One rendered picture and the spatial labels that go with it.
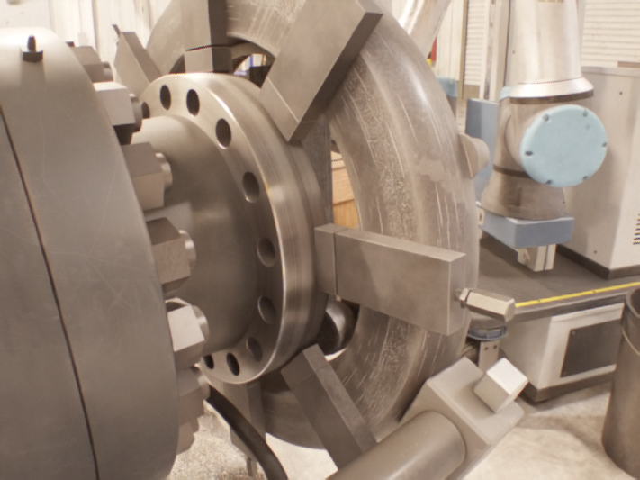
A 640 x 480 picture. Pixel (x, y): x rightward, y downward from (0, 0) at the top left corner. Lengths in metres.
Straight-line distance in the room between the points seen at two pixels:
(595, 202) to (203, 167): 1.09
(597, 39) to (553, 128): 8.64
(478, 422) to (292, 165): 0.36
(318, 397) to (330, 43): 0.44
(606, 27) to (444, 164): 9.02
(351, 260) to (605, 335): 0.96
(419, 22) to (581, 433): 1.02
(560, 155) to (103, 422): 0.80
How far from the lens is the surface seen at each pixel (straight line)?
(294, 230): 0.59
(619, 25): 9.45
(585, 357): 1.43
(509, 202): 1.16
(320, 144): 0.80
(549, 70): 0.98
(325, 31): 0.56
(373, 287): 0.56
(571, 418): 1.47
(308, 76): 0.58
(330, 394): 0.69
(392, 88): 0.55
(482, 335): 1.28
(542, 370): 1.35
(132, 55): 0.97
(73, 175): 0.44
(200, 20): 0.76
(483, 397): 0.62
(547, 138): 0.95
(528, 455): 1.32
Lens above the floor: 0.85
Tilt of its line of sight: 20 degrees down
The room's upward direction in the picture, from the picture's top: straight up
